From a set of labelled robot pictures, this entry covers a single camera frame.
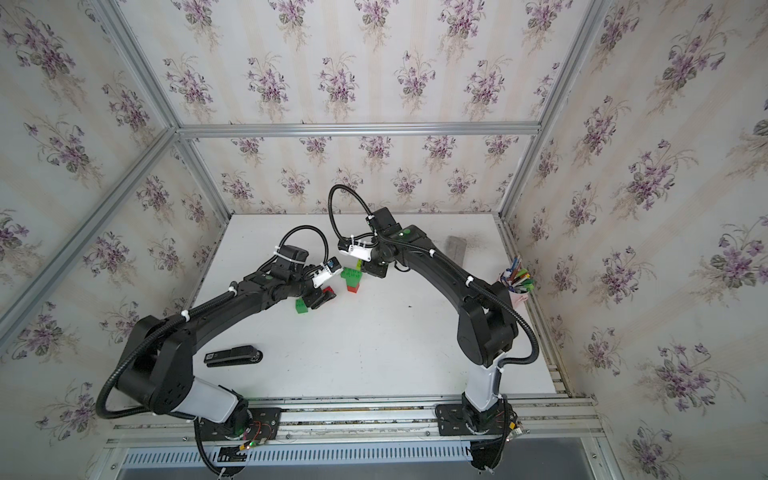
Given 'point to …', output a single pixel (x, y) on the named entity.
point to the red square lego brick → (353, 289)
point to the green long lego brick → (352, 276)
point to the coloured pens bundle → (516, 278)
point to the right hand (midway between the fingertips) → (373, 258)
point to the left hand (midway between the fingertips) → (327, 283)
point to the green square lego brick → (301, 306)
